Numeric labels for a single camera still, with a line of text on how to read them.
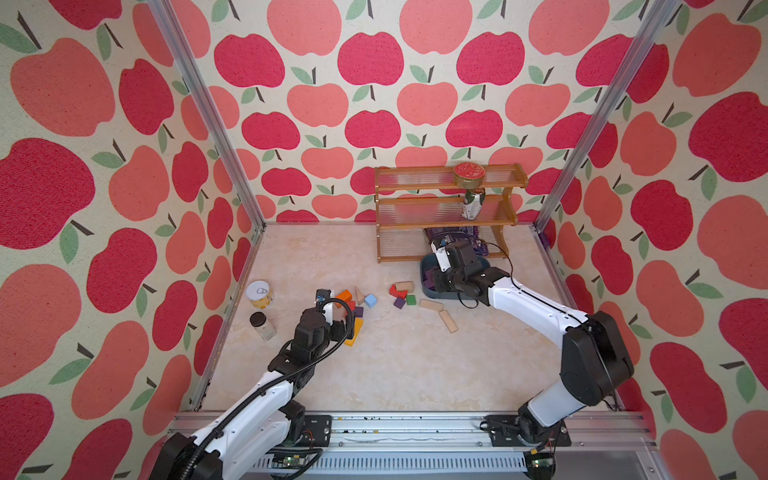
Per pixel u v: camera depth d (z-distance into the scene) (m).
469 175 0.90
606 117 0.88
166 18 0.70
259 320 0.84
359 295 0.98
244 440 0.49
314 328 0.63
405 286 0.99
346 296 0.98
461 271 0.69
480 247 1.07
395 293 0.99
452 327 0.93
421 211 1.21
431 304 0.98
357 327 0.93
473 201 0.95
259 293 0.95
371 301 0.96
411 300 0.99
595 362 0.45
